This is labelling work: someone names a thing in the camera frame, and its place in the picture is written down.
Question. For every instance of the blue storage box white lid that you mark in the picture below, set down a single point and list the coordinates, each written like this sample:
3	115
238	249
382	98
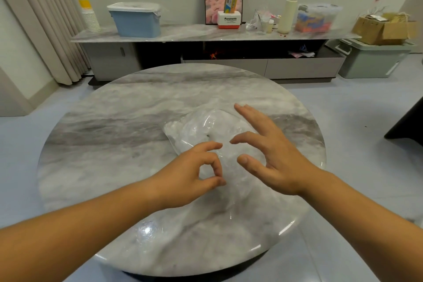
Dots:
135	21

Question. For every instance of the person's right forearm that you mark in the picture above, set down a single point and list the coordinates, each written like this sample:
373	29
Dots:
373	225

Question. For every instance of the long grey low cabinet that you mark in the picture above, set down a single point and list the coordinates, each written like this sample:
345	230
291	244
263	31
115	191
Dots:
109	55

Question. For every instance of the person's left forearm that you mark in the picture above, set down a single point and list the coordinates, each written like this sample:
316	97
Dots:
73	239

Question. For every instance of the black table base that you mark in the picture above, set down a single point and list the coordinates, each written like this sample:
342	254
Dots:
191	273

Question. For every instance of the crumpled clear wrapper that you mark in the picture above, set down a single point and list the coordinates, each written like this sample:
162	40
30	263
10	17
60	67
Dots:
254	22

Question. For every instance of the person's right hand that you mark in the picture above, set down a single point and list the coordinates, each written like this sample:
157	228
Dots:
284	163

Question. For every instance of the green storage bin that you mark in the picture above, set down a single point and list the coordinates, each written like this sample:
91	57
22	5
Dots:
370	60

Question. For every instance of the red and white box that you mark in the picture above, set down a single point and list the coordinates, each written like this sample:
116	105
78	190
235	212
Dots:
229	21

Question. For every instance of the cream paper roll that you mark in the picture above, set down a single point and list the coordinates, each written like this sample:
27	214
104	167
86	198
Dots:
288	17

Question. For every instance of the beige curtain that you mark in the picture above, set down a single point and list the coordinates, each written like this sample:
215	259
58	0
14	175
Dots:
39	24

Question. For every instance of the person's left hand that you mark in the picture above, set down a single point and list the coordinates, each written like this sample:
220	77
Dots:
182	182

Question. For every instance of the clear container colourful contents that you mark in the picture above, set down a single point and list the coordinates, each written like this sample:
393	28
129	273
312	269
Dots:
318	19

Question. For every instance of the stack of paper cups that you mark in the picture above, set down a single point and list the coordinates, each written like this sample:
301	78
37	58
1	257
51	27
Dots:
88	15

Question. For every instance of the colourful standing card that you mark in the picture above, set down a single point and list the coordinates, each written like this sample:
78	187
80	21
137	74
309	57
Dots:
231	3

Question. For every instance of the clear plastic bag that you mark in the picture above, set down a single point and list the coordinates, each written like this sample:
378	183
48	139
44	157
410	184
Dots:
178	139

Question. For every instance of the brown cardboard box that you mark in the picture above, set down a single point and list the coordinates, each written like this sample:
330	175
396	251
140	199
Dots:
382	28

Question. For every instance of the small white cup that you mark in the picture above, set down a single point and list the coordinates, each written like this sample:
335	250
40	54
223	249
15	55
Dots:
268	26

